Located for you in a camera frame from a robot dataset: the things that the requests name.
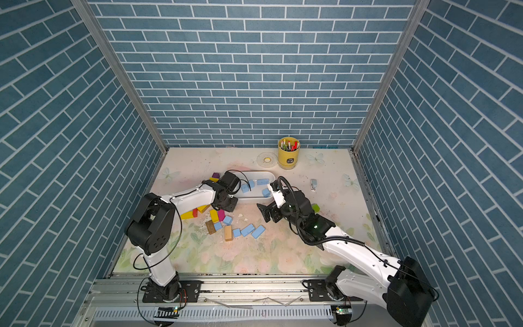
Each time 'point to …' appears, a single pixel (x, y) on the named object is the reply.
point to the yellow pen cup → (288, 152)
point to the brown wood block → (210, 227)
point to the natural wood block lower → (228, 233)
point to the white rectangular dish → (255, 195)
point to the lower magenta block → (221, 214)
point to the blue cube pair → (266, 192)
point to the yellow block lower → (214, 214)
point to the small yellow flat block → (214, 180)
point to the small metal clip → (313, 184)
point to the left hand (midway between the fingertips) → (234, 205)
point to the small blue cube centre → (236, 232)
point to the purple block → (216, 175)
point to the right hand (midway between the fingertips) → (269, 198)
